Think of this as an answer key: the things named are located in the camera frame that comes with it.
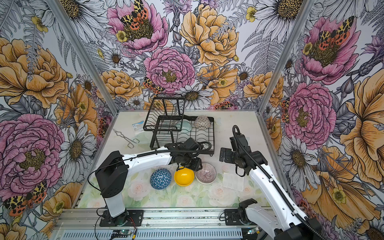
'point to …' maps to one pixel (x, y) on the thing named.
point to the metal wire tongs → (130, 144)
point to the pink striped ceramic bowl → (207, 174)
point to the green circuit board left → (125, 232)
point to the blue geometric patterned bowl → (160, 178)
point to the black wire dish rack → (167, 119)
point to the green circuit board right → (252, 230)
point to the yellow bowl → (184, 177)
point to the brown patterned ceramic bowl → (202, 122)
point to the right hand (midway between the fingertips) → (230, 159)
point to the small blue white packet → (138, 127)
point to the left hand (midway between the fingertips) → (197, 170)
